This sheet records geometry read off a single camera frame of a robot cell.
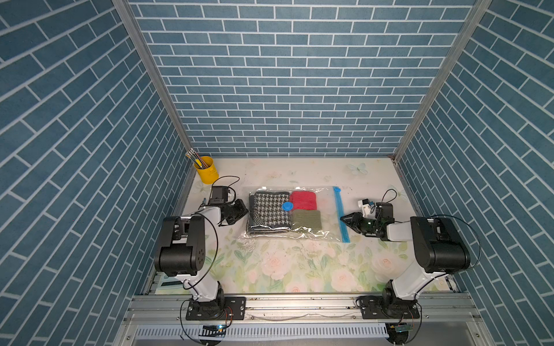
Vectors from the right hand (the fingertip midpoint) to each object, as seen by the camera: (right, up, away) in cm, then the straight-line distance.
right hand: (344, 220), depth 95 cm
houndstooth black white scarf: (-35, +3, -1) cm, 35 cm away
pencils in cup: (-70, +30, +4) cm, 76 cm away
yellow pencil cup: (-64, +20, +10) cm, 68 cm away
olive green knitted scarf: (-16, +2, -4) cm, 16 cm away
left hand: (-41, +5, +1) cm, 42 cm away
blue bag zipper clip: (-1, +13, +11) cm, 17 cm away
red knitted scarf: (-18, +8, +5) cm, 20 cm away
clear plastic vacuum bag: (-4, +6, +7) cm, 10 cm away
